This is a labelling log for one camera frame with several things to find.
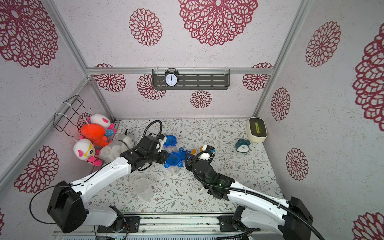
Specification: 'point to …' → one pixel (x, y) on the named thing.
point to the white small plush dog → (112, 152)
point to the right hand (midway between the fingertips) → (186, 154)
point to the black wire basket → (70, 118)
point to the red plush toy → (95, 133)
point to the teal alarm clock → (242, 146)
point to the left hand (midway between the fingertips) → (167, 155)
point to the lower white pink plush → (85, 150)
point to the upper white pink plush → (98, 118)
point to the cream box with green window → (256, 130)
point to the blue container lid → (173, 159)
